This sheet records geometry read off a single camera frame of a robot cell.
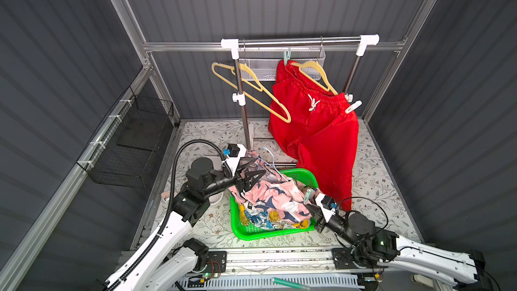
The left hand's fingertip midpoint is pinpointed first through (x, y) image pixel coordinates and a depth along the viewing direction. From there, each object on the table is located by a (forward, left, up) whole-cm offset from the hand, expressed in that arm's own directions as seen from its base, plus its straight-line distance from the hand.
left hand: (261, 169), depth 63 cm
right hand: (-6, -16, -13) cm, 22 cm away
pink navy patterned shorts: (-3, -7, -13) cm, 15 cm away
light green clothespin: (-6, -15, -6) cm, 17 cm away
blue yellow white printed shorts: (-7, -4, -28) cm, 29 cm away
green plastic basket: (-13, +8, -23) cm, 27 cm away
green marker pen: (-28, -10, -31) cm, 43 cm away
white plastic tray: (+1, +20, -26) cm, 33 cm away
